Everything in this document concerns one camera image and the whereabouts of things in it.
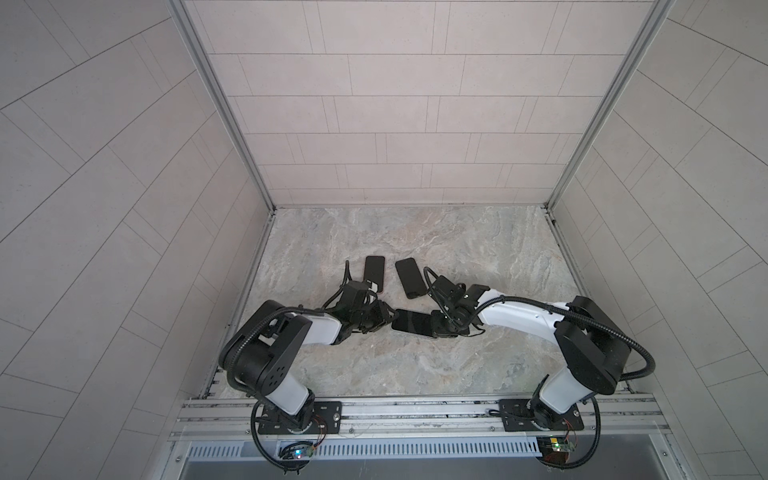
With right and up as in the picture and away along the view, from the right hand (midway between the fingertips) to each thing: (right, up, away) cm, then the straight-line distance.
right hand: (432, 338), depth 85 cm
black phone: (-5, +5, -2) cm, 8 cm away
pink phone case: (-18, +18, +13) cm, 29 cm away
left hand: (-8, +6, +2) cm, 11 cm away
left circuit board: (-32, -17, -20) cm, 42 cm away
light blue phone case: (-5, +5, -2) cm, 8 cm away
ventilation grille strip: (+18, -19, -17) cm, 31 cm away
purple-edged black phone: (-18, +18, +11) cm, 28 cm away
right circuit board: (+26, -19, -17) cm, 37 cm away
